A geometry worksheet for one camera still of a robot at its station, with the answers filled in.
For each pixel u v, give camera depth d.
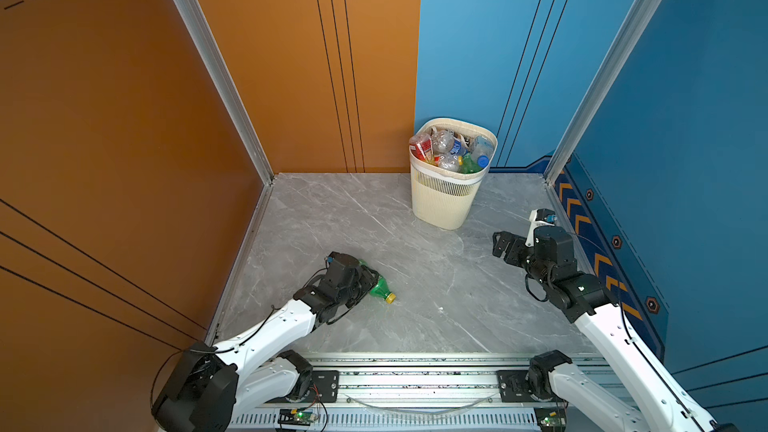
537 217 0.67
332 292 0.63
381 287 0.82
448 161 0.83
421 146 0.83
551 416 0.71
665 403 0.40
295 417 0.71
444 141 0.89
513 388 0.72
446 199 0.89
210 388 0.40
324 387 0.74
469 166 0.88
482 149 0.85
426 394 0.73
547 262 0.56
